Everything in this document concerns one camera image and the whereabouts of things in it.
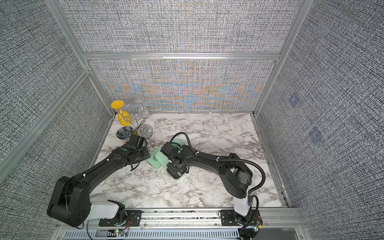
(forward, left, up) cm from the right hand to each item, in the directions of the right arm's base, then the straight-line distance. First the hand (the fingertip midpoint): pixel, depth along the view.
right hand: (174, 162), depth 85 cm
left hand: (+6, +15, 0) cm, 17 cm away
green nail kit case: (-7, 0, -7) cm, 10 cm away
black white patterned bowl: (+25, +37, -6) cm, 45 cm away
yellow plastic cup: (+29, +34, +6) cm, 45 cm away
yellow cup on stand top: (+30, +35, +17) cm, 49 cm away
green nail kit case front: (+4, +11, -4) cm, 12 cm away
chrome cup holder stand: (+32, +31, +5) cm, 44 cm away
